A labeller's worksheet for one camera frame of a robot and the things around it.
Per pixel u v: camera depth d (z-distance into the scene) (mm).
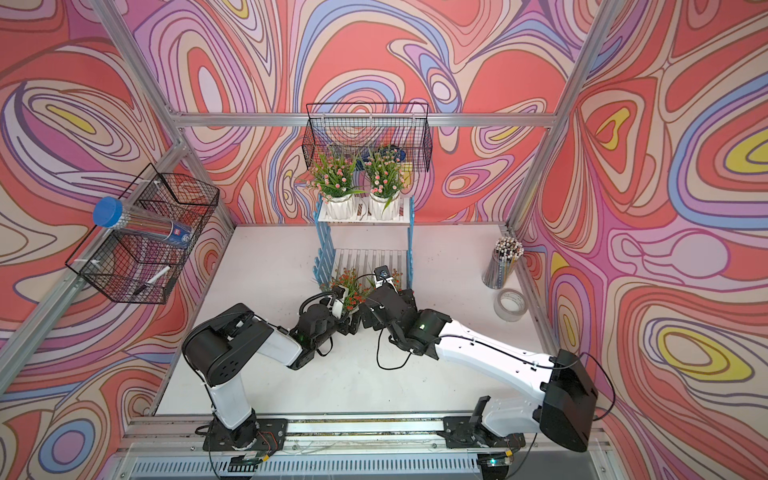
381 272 655
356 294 822
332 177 752
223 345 495
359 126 885
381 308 548
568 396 392
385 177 727
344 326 838
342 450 722
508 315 919
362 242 1150
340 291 817
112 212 616
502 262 904
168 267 752
